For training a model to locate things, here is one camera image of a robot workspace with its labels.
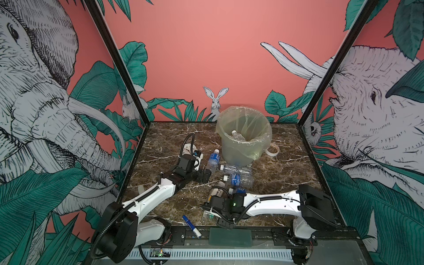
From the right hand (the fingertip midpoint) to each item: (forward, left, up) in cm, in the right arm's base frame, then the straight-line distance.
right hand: (221, 217), depth 77 cm
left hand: (+22, +9, +8) cm, 25 cm away
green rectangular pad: (-8, -5, -2) cm, 10 cm away
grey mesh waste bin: (+49, -16, +5) cm, 51 cm away
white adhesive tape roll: (+42, -35, -4) cm, 55 cm away
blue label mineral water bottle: (+12, -8, +2) cm, 15 cm away
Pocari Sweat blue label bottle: (+18, -10, +1) cm, 21 cm away
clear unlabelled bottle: (+27, -7, -2) cm, 28 cm away
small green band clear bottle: (0, +6, +1) cm, 6 cm away
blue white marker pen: (-5, +12, -2) cm, 13 cm away
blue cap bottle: (+31, +4, +1) cm, 31 cm away
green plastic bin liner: (+49, -16, +5) cm, 51 cm away
